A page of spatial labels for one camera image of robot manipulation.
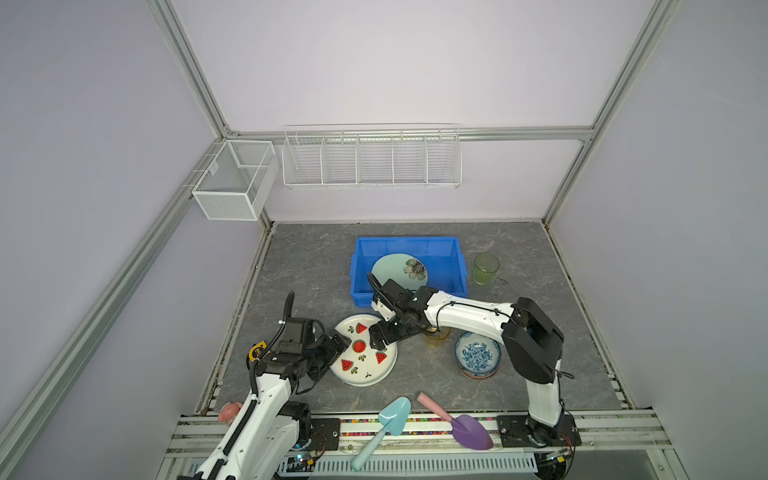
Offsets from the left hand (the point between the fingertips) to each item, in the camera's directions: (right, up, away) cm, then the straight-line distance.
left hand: (344, 354), depth 82 cm
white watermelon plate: (+2, +5, +8) cm, 10 cm away
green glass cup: (+46, +22, +22) cm, 56 cm away
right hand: (+10, +2, +3) cm, 11 cm away
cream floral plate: (+5, -6, +1) cm, 8 cm away
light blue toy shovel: (+13, -15, -5) cm, 21 cm away
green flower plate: (+16, +22, +23) cm, 36 cm away
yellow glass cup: (+26, +4, 0) cm, 27 cm away
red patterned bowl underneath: (+34, -3, -8) cm, 35 cm away
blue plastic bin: (+33, +23, +30) cm, 50 cm away
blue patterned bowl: (+36, +1, -3) cm, 36 cm away
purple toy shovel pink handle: (+32, -17, -7) cm, 37 cm away
